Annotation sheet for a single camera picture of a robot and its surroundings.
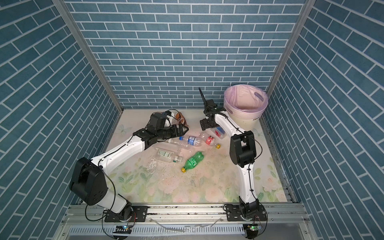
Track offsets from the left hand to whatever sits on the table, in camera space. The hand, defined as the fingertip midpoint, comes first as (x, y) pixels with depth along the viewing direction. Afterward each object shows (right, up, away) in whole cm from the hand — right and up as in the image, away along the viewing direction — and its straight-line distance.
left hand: (184, 130), depth 83 cm
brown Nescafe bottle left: (-4, +7, +25) cm, 26 cm away
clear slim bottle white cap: (-2, -10, +19) cm, 22 cm away
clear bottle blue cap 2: (+3, -7, +13) cm, 16 cm away
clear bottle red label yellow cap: (+15, -7, +13) cm, 21 cm away
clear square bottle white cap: (-11, -12, +13) cm, 21 cm away
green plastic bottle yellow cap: (+5, -19, +4) cm, 20 cm away
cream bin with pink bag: (+41, +17, +21) cm, 49 cm away
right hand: (+15, +4, +17) cm, 23 cm away
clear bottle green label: (-12, -15, +6) cm, 21 cm away
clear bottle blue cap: (+23, -3, +22) cm, 32 cm away
